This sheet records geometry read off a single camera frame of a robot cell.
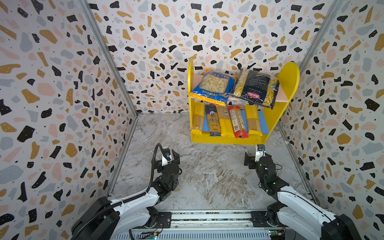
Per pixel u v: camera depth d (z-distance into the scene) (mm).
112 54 875
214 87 736
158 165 704
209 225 731
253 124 942
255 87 693
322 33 794
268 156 780
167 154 672
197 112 995
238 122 925
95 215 393
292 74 662
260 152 730
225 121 952
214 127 917
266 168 626
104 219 408
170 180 633
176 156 779
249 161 764
